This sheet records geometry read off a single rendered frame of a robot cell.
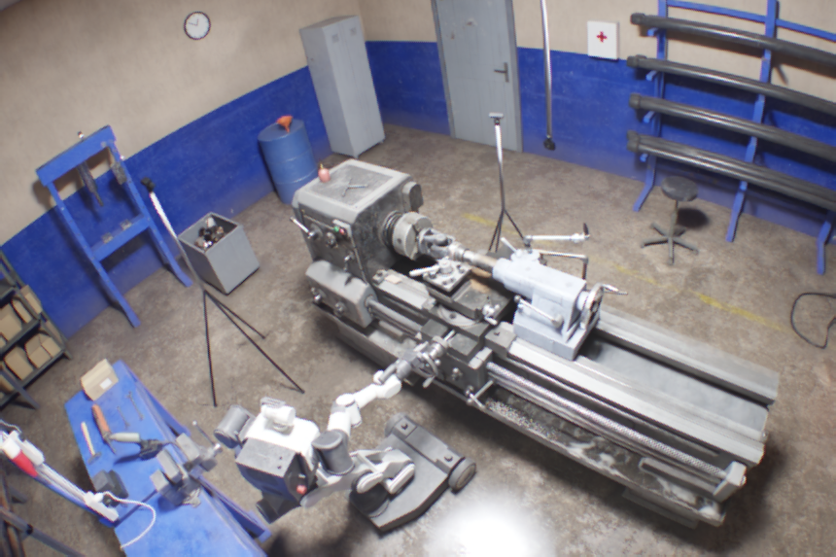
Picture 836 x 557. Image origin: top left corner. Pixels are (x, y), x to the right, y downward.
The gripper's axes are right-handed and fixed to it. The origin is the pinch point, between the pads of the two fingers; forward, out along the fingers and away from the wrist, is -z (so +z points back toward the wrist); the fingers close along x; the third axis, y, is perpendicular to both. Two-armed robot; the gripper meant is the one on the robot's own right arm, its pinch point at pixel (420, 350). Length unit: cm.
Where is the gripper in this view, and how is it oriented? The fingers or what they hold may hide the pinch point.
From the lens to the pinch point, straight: 215.8
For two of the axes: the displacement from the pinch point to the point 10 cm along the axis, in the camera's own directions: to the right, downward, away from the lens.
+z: -6.4, 5.5, -5.4
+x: 6.3, -0.3, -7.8
